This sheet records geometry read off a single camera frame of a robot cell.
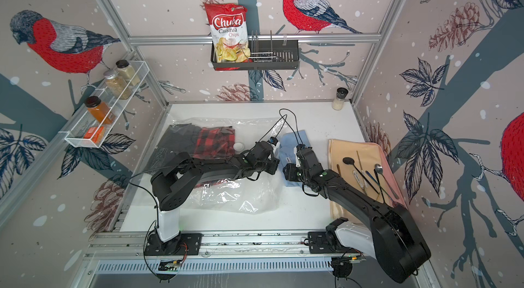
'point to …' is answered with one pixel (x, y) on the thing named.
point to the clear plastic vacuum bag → (260, 194)
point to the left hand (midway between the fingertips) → (283, 159)
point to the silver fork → (359, 180)
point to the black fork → (380, 187)
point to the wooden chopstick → (359, 162)
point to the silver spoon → (379, 169)
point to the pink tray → (394, 183)
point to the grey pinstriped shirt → (179, 138)
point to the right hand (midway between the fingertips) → (287, 168)
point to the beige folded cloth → (342, 160)
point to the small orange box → (96, 137)
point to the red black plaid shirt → (215, 142)
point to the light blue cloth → (288, 142)
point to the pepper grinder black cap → (341, 93)
